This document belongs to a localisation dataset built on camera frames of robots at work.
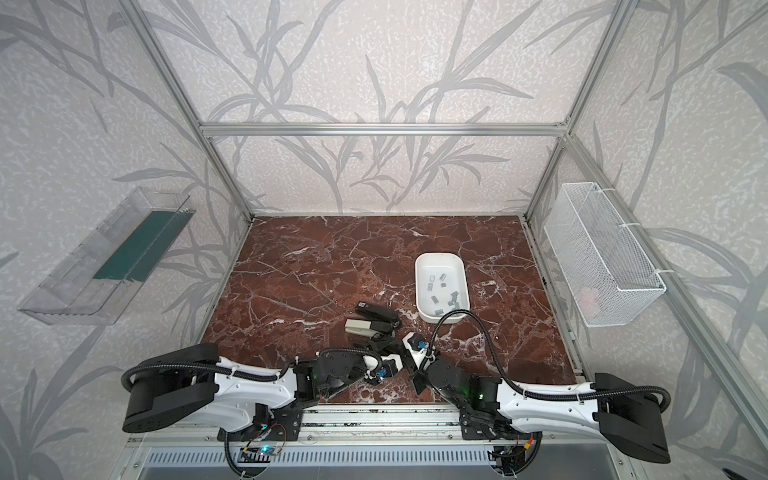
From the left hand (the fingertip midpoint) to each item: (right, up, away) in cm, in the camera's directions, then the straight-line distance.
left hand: (397, 335), depth 77 cm
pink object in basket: (+48, +10, -3) cm, 49 cm away
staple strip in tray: (+15, +12, +27) cm, 33 cm away
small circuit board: (-34, -27, -5) cm, 44 cm away
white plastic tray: (+15, +10, +23) cm, 29 cm away
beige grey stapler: (-12, -1, +11) cm, 16 cm away
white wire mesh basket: (+44, +17, -17) cm, 50 cm away
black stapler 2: (-3, -1, -3) cm, 4 cm away
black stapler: (-6, +1, +13) cm, 14 cm away
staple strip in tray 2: (+12, +6, +20) cm, 24 cm away
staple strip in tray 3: (+13, +2, +17) cm, 22 cm away
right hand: (+1, -4, +1) cm, 4 cm away
